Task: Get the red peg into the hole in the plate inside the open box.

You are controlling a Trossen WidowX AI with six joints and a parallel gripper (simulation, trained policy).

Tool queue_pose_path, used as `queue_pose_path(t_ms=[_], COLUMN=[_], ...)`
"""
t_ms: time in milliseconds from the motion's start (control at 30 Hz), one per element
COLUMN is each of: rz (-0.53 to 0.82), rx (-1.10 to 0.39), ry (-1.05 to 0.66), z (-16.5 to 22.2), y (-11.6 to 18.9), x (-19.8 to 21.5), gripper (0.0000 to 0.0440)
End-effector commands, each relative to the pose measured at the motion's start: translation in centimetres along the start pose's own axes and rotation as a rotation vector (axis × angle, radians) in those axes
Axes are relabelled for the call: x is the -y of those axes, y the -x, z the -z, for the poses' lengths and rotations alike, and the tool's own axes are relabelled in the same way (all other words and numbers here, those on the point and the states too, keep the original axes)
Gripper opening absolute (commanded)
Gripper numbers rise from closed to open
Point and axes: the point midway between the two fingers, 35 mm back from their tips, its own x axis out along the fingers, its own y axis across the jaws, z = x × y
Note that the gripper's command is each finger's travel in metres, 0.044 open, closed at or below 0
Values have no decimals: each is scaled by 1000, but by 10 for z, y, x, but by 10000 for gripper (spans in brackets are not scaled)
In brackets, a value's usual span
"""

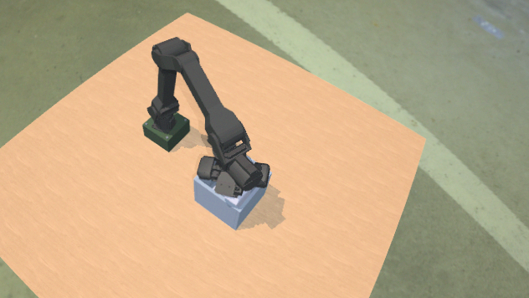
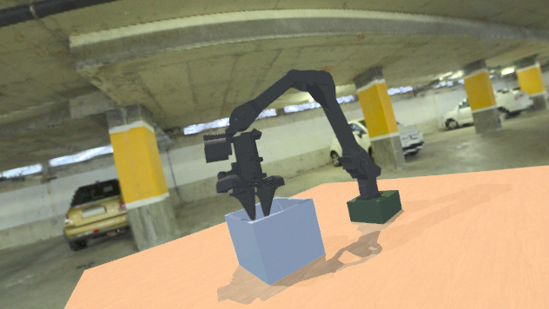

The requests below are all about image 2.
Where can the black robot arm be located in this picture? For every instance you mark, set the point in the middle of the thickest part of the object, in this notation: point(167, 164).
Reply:
point(320, 85)

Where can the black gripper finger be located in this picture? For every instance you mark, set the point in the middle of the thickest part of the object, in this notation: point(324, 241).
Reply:
point(247, 198)
point(266, 197)

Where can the light blue open box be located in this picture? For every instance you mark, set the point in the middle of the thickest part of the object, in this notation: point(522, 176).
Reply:
point(272, 247)

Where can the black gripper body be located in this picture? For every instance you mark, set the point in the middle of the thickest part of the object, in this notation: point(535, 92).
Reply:
point(249, 170)

